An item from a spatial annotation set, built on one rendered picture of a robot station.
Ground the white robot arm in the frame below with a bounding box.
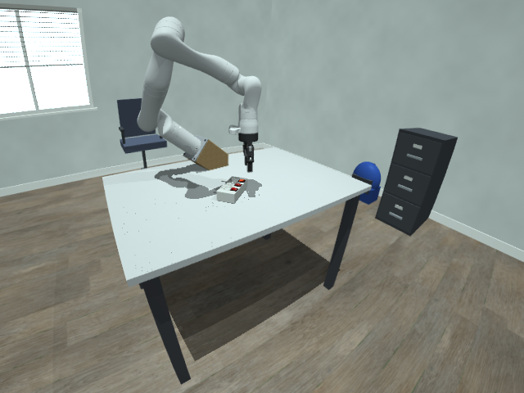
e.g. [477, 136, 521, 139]
[137, 16, 261, 156]

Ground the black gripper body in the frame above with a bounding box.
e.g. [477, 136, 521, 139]
[238, 133, 258, 147]

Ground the white power strip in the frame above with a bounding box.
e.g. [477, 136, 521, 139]
[216, 176, 248, 204]

